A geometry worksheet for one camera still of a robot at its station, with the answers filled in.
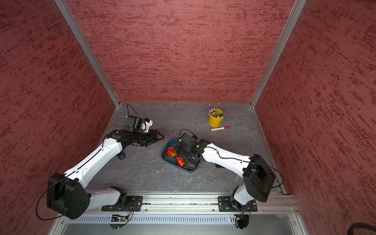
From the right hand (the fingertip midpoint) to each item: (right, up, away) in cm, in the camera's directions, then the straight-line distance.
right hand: (181, 159), depth 81 cm
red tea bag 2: (-1, -2, +1) cm, 2 cm away
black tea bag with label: (+5, -4, +2) cm, 7 cm away
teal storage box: (-6, -2, +4) cm, 7 cm away
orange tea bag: (-5, +2, +4) cm, 7 cm away
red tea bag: (-7, +4, +9) cm, 12 cm away
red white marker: (+27, +16, +23) cm, 39 cm away
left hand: (-12, +11, -1) cm, 16 cm away
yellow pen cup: (+23, +25, +19) cm, 39 cm away
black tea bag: (+19, 0, -10) cm, 22 cm away
